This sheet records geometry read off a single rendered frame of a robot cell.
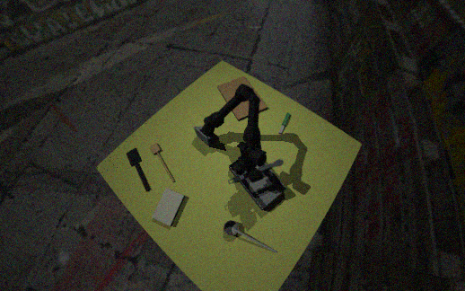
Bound brown wooden board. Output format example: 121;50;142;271
217;76;268;120

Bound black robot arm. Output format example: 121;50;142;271
200;84;267;175

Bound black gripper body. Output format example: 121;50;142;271
238;156;264;183

